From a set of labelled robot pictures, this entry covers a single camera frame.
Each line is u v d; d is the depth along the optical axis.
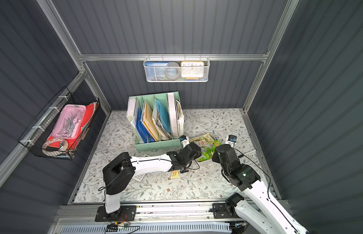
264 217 0.54
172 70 0.91
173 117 0.88
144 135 0.89
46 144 0.65
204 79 0.89
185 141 0.79
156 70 0.92
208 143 0.96
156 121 0.85
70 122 0.72
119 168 0.53
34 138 0.61
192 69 0.89
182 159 0.66
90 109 0.78
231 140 0.63
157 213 0.75
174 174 0.85
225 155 0.53
